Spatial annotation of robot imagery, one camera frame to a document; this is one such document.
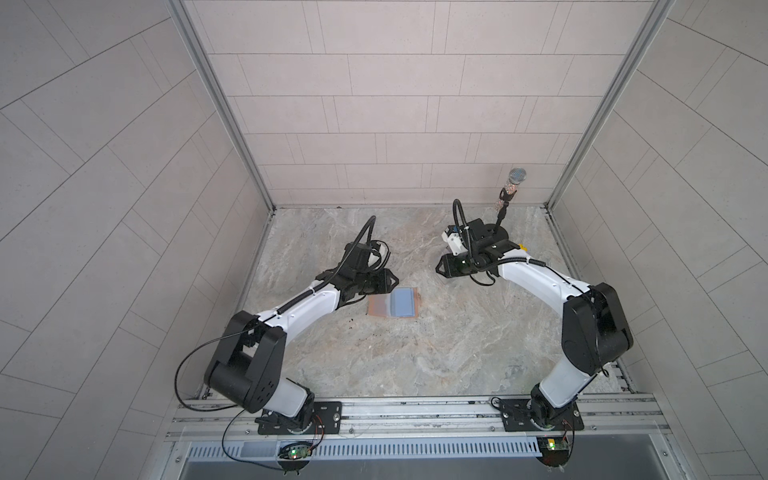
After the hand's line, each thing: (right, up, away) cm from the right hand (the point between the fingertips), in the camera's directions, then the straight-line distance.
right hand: (440, 267), depth 88 cm
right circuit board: (+24, -40, -20) cm, 51 cm away
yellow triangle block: (+31, +5, +16) cm, 35 cm away
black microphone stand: (+22, +27, 0) cm, 35 cm away
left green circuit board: (-35, -37, -24) cm, 56 cm away
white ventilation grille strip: (-46, -40, -20) cm, 64 cm away
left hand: (-11, -3, -4) cm, 12 cm away
